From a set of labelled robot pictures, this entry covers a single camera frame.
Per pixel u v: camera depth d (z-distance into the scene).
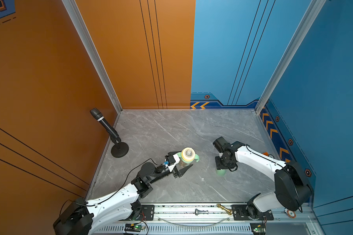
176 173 0.63
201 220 0.72
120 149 0.96
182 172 0.62
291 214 0.72
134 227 0.71
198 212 0.72
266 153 0.95
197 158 0.64
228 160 0.72
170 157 0.57
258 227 0.71
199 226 0.71
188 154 0.61
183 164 0.62
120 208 0.58
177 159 0.58
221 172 0.86
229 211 0.72
